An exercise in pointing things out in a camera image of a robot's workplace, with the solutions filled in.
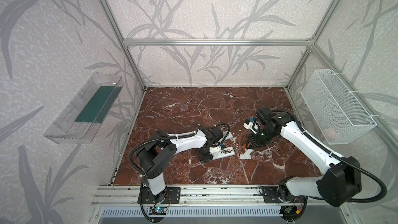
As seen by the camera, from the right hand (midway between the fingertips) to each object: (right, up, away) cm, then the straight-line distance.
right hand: (248, 141), depth 78 cm
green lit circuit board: (-44, -31, -6) cm, 54 cm away
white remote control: (-11, -9, +9) cm, 16 cm away
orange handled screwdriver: (-2, -2, -2) cm, 4 cm away
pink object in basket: (+38, +6, -5) cm, 39 cm away
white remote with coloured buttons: (+2, -10, +9) cm, 13 cm away
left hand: (-21, -9, +9) cm, 25 cm away
